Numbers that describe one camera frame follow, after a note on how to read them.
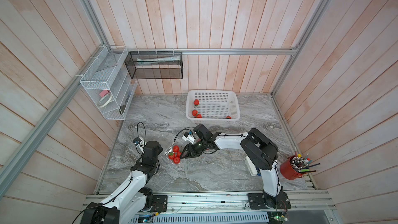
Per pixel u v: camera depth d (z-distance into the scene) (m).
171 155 0.84
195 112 1.07
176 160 0.84
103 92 0.82
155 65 1.03
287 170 0.82
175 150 0.86
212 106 1.04
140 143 0.73
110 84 0.70
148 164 0.65
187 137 0.86
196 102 1.14
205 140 0.76
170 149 0.86
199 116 1.04
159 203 0.73
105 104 0.78
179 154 0.85
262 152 0.52
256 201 0.73
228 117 1.04
